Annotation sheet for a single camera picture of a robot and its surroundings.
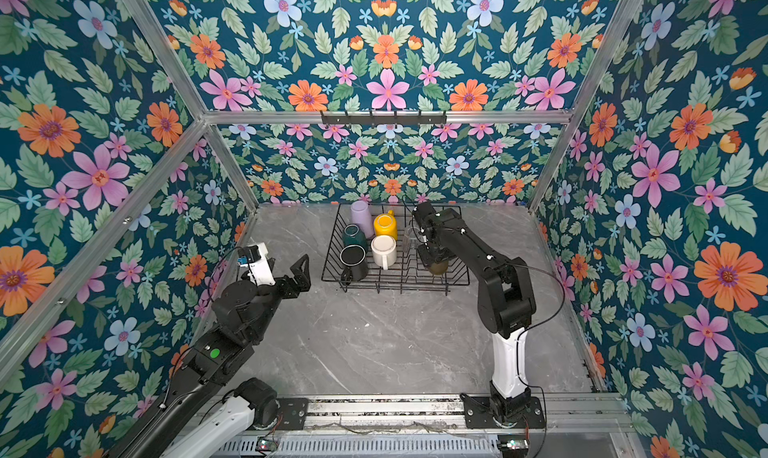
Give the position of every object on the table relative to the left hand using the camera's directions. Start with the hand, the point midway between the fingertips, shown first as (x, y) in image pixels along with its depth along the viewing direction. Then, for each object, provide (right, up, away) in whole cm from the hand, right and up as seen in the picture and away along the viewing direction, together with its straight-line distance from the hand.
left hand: (294, 252), depth 68 cm
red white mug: (+19, -1, +26) cm, 32 cm away
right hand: (+36, -3, +25) cm, 44 cm away
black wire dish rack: (+27, -8, +27) cm, 39 cm away
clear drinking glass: (+28, +2, +31) cm, 42 cm away
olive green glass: (+36, -7, +24) cm, 44 cm away
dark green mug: (+9, +3, +28) cm, 30 cm away
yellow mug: (+19, +7, +31) cm, 37 cm away
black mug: (+10, -3, +24) cm, 26 cm away
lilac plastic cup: (+11, +10, +32) cm, 35 cm away
